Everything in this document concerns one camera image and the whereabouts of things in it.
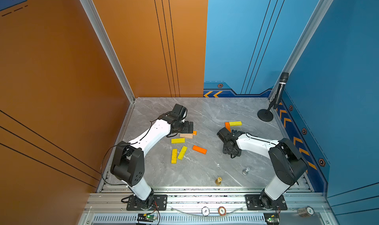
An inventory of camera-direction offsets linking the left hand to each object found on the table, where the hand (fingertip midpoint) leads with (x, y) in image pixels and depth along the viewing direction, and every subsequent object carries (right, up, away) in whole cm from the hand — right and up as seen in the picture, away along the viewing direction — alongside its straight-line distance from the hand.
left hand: (187, 126), depth 89 cm
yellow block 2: (-8, -18, 0) cm, 20 cm away
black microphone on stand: (+57, +7, +19) cm, 60 cm away
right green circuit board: (+42, -43, -18) cm, 62 cm away
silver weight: (+32, -24, -8) cm, 41 cm away
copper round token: (+18, -39, -18) cm, 46 cm away
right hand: (+26, -16, +3) cm, 31 cm away
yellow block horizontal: (-7, -10, +5) cm, 13 cm away
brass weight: (+17, -28, -12) cm, 35 cm away
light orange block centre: (+4, -5, +11) cm, 13 cm away
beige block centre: (-1, -7, +8) cm, 10 cm away
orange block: (+27, -1, +13) cm, 30 cm away
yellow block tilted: (-3, -16, +1) cm, 17 cm away
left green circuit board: (-19, -42, -18) cm, 50 cm away
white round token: (+9, -39, -18) cm, 44 cm away
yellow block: (+33, +1, +14) cm, 36 cm away
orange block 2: (+7, -15, +3) cm, 17 cm away
